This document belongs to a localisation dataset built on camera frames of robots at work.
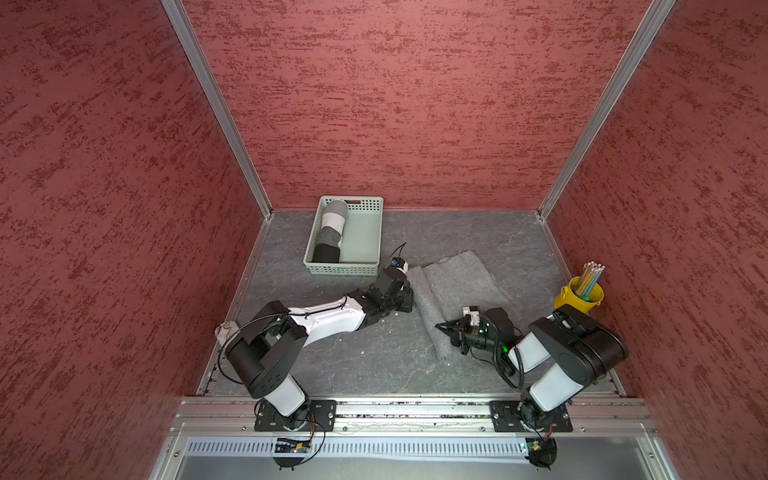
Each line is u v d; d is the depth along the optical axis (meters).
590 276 0.84
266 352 0.44
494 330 0.70
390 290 0.68
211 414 0.76
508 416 0.74
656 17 0.72
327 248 1.03
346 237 1.11
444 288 0.96
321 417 0.74
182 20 0.72
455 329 0.79
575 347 0.47
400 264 0.79
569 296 0.87
